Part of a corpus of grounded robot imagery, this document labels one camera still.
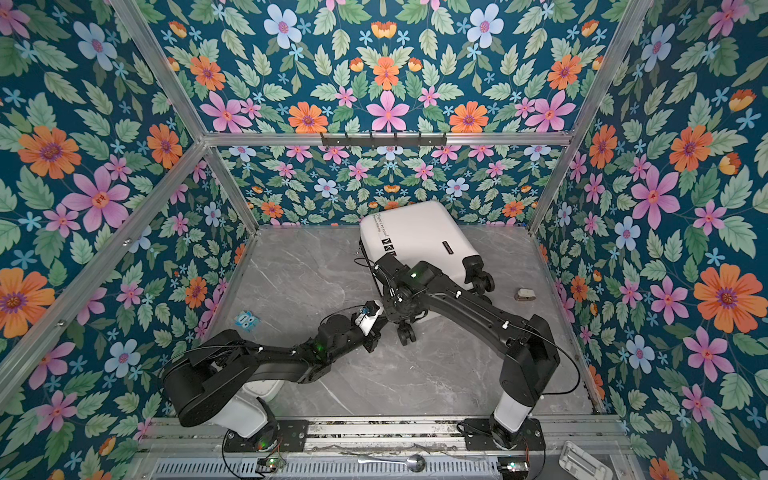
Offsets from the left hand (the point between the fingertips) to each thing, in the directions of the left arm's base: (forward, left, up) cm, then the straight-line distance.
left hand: (393, 316), depth 82 cm
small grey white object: (+10, -44, -9) cm, 46 cm away
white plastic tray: (-36, -42, -10) cm, 56 cm away
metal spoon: (-33, -3, -9) cm, 35 cm away
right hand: (+1, -1, +3) cm, 3 cm away
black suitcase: (+24, -10, +8) cm, 27 cm away
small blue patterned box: (+7, +47, -11) cm, 48 cm away
